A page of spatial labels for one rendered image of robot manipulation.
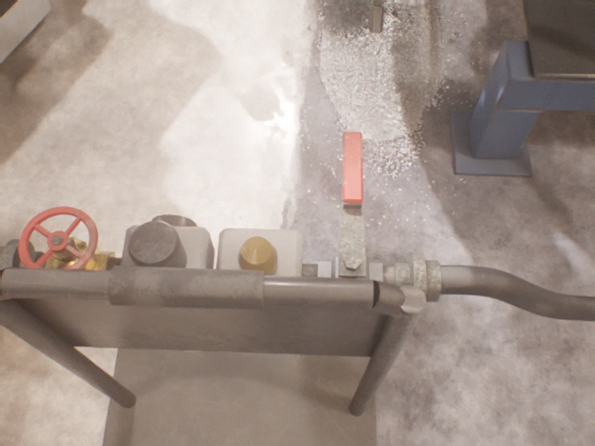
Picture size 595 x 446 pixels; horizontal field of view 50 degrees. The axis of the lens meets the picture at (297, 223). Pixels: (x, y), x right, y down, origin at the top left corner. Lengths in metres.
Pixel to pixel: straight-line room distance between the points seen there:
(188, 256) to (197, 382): 0.46
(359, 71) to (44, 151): 0.63
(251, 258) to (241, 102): 0.73
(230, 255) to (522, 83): 0.60
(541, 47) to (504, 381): 0.53
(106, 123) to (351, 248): 0.78
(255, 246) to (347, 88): 0.76
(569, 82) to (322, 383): 0.61
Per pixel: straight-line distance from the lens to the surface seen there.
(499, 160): 1.26
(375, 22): 1.07
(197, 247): 0.64
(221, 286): 0.50
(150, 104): 1.31
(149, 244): 0.60
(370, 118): 1.27
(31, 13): 1.41
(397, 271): 0.65
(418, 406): 1.07
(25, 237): 0.64
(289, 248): 0.63
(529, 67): 1.08
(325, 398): 1.05
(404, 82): 1.33
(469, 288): 0.65
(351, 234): 0.63
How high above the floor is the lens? 1.04
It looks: 65 degrees down
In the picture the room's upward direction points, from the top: straight up
